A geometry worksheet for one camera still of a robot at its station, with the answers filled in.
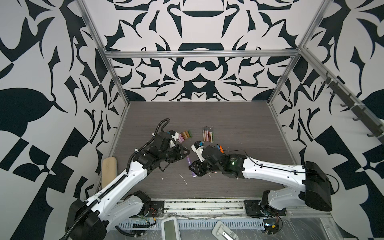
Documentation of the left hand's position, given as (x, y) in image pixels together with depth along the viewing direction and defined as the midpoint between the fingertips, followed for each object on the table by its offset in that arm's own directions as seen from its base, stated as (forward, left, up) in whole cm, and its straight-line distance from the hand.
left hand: (191, 149), depth 75 cm
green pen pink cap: (+18, -15, -17) cm, 29 cm away
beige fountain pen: (+19, -9, -17) cm, 27 cm away
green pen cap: (+21, 0, -18) cm, 28 cm away
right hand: (-8, +1, -3) cm, 8 cm away
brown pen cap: (+19, +5, -17) cm, 26 cm away
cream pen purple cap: (+17, -14, -17) cm, 28 cm away
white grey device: (-32, -12, -16) cm, 38 cm away
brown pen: (+17, -13, -17) cm, 28 cm away
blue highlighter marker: (+11, -17, -18) cm, 28 cm away
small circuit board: (-31, -37, -19) cm, 52 cm away
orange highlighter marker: (+9, -19, -17) cm, 27 cm away
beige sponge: (-4, +44, -13) cm, 46 cm away
